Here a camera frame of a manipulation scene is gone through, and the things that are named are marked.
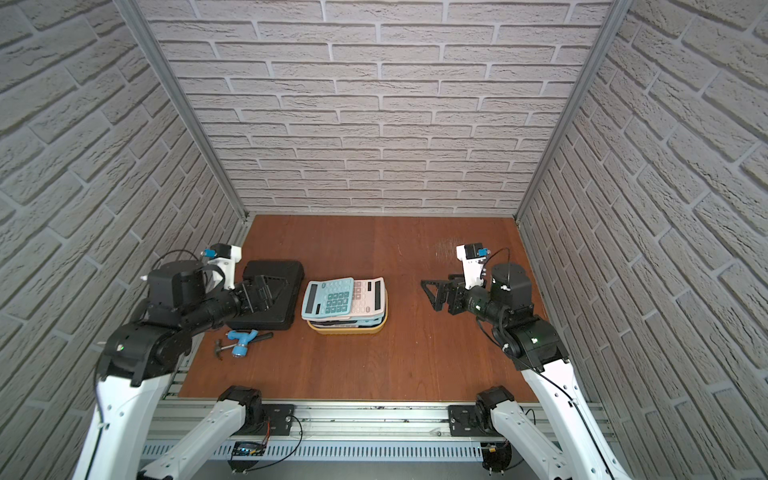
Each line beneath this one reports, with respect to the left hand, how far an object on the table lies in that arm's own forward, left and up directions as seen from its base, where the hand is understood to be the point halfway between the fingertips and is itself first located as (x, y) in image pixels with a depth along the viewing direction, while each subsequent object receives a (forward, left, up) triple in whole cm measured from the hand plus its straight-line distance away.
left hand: (270, 277), depth 64 cm
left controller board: (-28, +9, -35) cm, 46 cm away
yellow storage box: (0, -19, -29) cm, 35 cm away
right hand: (+1, -38, -2) cm, 38 cm away
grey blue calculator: (+2, -20, -26) cm, 33 cm away
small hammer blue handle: (-5, +16, -30) cm, 34 cm away
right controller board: (-31, -52, -29) cm, 67 cm away
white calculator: (+6, -21, -20) cm, 30 cm away
